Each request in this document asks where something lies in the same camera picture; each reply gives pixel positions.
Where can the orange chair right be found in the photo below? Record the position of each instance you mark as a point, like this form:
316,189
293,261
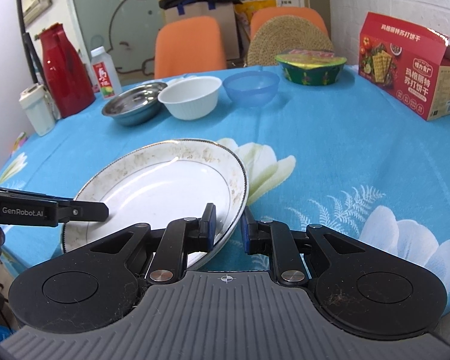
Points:
261,16

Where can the clear juice bottle red label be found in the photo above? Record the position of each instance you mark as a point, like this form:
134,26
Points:
107,77

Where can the red thermos jug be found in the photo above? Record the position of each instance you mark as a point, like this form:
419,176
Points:
64,72

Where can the orange chair left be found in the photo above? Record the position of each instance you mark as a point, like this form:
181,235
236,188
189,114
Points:
189,46

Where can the orange chair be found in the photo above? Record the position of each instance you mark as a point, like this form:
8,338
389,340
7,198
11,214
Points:
261,16
189,46

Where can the white plate with dark rim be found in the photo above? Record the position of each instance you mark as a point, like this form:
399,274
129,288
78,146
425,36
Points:
159,183

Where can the white plate with brown flower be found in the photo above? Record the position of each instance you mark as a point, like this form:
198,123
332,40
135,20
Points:
227,254

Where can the white air conditioner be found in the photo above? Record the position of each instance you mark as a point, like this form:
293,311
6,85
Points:
32,9

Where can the white small container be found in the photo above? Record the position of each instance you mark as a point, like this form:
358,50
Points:
35,102

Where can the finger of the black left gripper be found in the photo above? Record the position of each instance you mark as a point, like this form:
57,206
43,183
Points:
83,211

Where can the blue translucent plastic bowl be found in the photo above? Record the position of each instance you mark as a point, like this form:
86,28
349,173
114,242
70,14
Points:
252,89

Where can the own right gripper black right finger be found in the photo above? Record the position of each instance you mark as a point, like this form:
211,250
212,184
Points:
357,287

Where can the round woven straw mat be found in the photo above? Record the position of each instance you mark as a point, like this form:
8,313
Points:
285,33

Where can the green instant noodle bowl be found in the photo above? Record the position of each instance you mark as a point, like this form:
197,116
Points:
311,67

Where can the stainless steel bowl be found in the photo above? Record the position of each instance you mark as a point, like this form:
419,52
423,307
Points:
136,105

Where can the red cracker box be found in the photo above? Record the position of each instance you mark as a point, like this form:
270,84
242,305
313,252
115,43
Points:
408,61

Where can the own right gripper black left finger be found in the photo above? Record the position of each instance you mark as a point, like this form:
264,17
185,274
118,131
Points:
100,283

